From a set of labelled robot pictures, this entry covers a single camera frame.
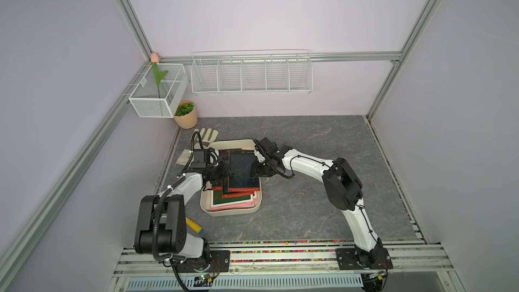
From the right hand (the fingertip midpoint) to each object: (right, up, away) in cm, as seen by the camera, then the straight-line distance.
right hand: (251, 173), depth 93 cm
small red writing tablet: (-5, -2, -1) cm, 6 cm away
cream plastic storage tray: (-20, -9, -4) cm, 22 cm away
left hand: (-8, +2, -2) cm, 9 cm away
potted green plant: (-37, +29, +16) cm, 50 cm away
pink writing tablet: (-5, -13, -7) cm, 15 cm away
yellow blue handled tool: (-22, -20, -12) cm, 31 cm away
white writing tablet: (-14, -11, -5) cm, 19 cm away
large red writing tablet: (-6, +5, +8) cm, 11 cm away
